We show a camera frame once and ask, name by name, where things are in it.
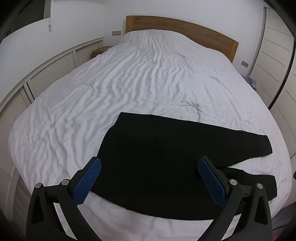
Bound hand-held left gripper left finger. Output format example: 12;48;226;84
26;156;102;241

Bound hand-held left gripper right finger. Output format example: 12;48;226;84
198;156;273;241

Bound black pants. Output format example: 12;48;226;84
89;112;277;219

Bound white bed blanket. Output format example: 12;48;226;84
8;30;292;241

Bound blue and white packet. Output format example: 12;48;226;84
246;76;258;88

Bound white louvered cabinet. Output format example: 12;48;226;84
0;37;104;223

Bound wooden nightstand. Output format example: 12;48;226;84
92;46;114;58

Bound white wardrobe door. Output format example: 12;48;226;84
247;7;295;107

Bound wooden headboard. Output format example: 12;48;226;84
125;15;239;63

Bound white curtain pull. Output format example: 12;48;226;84
48;0;53;32

